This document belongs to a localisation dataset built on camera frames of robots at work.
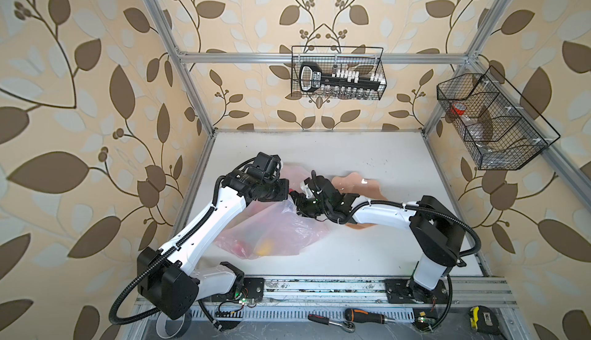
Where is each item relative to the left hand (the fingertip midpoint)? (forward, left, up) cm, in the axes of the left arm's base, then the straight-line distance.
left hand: (286, 190), depth 77 cm
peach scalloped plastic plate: (+13, -28, -17) cm, 35 cm away
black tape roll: (-37, +35, -21) cm, 55 cm away
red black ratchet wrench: (-36, -19, -17) cm, 44 cm away
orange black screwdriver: (-33, -22, -16) cm, 43 cm away
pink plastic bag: (-11, +4, -6) cm, 13 cm away
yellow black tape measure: (-34, -60, -15) cm, 70 cm away
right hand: (-4, +1, -8) cm, 9 cm away
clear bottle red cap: (+31, -67, +11) cm, 74 cm away
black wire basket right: (+14, -70, +16) cm, 73 cm away
